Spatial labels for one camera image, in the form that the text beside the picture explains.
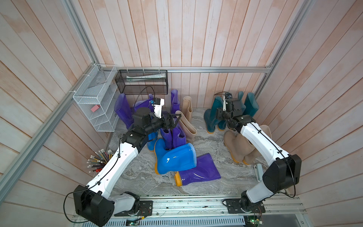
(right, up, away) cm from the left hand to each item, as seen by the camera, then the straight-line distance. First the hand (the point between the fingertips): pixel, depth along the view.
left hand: (175, 117), depth 70 cm
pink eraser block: (-48, +6, +12) cm, 50 cm away
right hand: (+27, +5, +15) cm, 32 cm away
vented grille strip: (-1, -53, 0) cm, 53 cm away
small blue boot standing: (-16, -13, +19) cm, 28 cm away
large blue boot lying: (+3, -23, +6) cm, 24 cm away
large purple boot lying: (+18, -31, +13) cm, 39 cm away
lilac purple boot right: (+2, -11, +1) cm, 11 cm away
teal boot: (+44, +17, +25) cm, 54 cm away
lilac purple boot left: (-5, -13, +15) cm, 20 cm away
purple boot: (-33, +6, +15) cm, 37 cm away
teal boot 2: (+48, +9, +18) cm, 52 cm away
